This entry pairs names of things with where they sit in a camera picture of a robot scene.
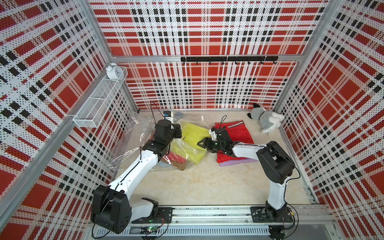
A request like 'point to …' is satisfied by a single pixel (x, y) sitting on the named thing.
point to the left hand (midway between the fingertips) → (179, 124)
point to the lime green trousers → (187, 145)
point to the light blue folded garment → (162, 163)
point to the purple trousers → (240, 161)
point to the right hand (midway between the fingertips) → (201, 144)
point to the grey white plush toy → (269, 121)
